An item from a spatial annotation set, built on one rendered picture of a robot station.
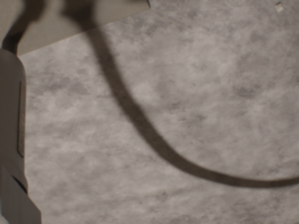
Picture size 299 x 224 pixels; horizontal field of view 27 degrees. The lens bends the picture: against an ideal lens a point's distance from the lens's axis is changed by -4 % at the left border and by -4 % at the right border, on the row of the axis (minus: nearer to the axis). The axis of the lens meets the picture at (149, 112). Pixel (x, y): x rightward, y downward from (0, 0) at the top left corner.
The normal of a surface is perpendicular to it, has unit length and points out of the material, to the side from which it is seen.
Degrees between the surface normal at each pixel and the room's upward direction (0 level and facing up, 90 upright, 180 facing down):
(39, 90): 0
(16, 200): 90
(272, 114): 0
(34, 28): 0
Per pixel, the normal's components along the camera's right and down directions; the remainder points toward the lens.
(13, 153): 0.81, -0.47
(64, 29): 0.11, 0.71
